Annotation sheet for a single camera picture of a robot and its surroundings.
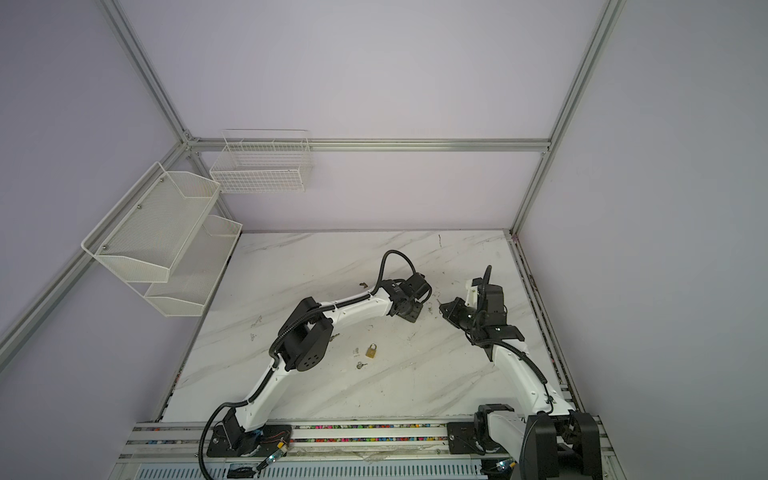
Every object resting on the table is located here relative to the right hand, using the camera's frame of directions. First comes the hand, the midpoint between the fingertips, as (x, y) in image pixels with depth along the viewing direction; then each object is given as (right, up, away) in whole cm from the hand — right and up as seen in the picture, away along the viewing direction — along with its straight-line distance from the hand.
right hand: (439, 305), depth 84 cm
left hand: (-9, -4, +13) cm, 16 cm away
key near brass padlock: (-23, -18, +2) cm, 29 cm away
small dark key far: (-24, +4, +21) cm, 32 cm away
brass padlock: (-20, -15, +5) cm, 25 cm away
